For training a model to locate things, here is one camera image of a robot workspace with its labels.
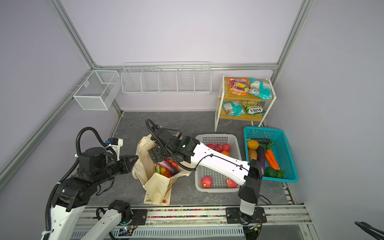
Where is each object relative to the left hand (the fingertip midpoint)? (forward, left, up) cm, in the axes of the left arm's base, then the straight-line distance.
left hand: (137, 160), depth 65 cm
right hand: (+5, -8, -2) cm, 10 cm away
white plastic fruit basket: (-3, -34, -24) cm, 42 cm away
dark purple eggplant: (+8, -66, -23) cm, 70 cm away
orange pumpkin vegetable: (-1, -10, -17) cm, 20 cm away
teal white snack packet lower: (+37, -52, -8) cm, 64 cm away
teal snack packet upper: (+33, -64, +9) cm, 73 cm away
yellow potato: (+17, -63, -22) cm, 69 cm away
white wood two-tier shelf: (+32, -43, +7) cm, 54 cm away
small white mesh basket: (+54, +36, -2) cm, 65 cm away
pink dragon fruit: (+2, -5, -18) cm, 18 cm away
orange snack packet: (+37, -52, +9) cm, 64 cm away
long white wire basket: (+60, -8, +1) cm, 61 cm away
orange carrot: (+7, -73, -25) cm, 78 cm away
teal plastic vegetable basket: (+13, -80, -21) cm, 83 cm away
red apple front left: (-5, -31, -21) cm, 37 cm away
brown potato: (+10, -61, -22) cm, 65 cm away
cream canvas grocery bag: (-9, -7, -9) cm, 15 cm away
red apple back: (-6, -44, -22) cm, 49 cm away
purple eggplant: (0, -13, -15) cm, 20 cm away
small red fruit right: (+16, -46, -22) cm, 53 cm away
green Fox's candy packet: (+37, -65, -8) cm, 75 cm away
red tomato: (+5, -13, -16) cm, 21 cm away
